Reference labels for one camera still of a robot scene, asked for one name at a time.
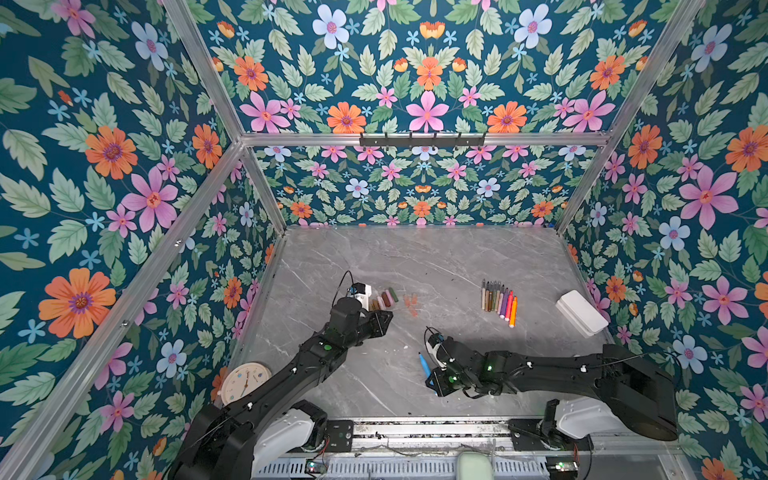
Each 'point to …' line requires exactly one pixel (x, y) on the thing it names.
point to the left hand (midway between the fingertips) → (397, 310)
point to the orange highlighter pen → (514, 312)
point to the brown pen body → (487, 296)
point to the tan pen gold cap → (497, 295)
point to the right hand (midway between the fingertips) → (425, 384)
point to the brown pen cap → (386, 299)
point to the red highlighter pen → (509, 305)
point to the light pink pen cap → (381, 303)
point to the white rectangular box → (577, 310)
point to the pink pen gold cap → (501, 298)
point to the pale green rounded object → (475, 465)
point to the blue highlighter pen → (425, 365)
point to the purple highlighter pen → (505, 300)
